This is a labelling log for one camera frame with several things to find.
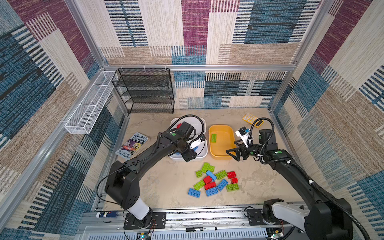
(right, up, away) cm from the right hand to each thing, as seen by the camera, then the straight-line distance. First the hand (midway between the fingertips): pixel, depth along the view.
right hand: (232, 148), depth 80 cm
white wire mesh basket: (-72, +13, -10) cm, 74 cm away
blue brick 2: (-11, -23, +1) cm, 26 cm away
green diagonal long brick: (-17, -21, +4) cm, 28 cm away
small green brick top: (-10, -13, +10) cm, 19 cm away
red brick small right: (+3, -19, +5) cm, 20 cm away
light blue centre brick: (-9, -17, +5) cm, 20 cm away
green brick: (-6, +3, +23) cm, 25 cm away
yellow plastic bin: (-1, +3, +25) cm, 25 cm away
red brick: (+1, -16, +6) cm, 17 cm away
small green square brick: (-17, -16, +7) cm, 25 cm away
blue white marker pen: (-63, -32, -5) cm, 70 cm away
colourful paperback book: (-62, -2, +17) cm, 64 cm away
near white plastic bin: (-17, -3, +19) cm, 26 cm away
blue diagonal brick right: (-4, -21, +4) cm, 22 cm away
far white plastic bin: (-17, +13, +32) cm, 39 cm away
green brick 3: (0, -22, +3) cm, 22 cm away
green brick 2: (-5, -16, +7) cm, 18 cm away
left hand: (-21, -1, +4) cm, 22 cm away
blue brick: (-20, -24, +2) cm, 32 cm away
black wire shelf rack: (-56, +37, +31) cm, 74 cm away
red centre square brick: (-13, -18, +5) cm, 23 cm away
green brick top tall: (-14, -12, +9) cm, 21 cm away
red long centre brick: (-12, -21, +3) cm, 24 cm away
